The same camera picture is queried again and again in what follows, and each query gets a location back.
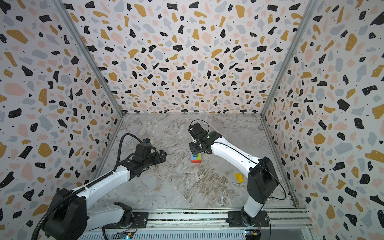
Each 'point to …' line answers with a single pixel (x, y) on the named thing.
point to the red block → (195, 161)
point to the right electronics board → (252, 234)
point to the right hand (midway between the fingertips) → (192, 144)
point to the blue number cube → (193, 157)
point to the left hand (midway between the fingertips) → (160, 153)
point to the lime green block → (198, 158)
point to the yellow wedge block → (239, 177)
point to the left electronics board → (125, 235)
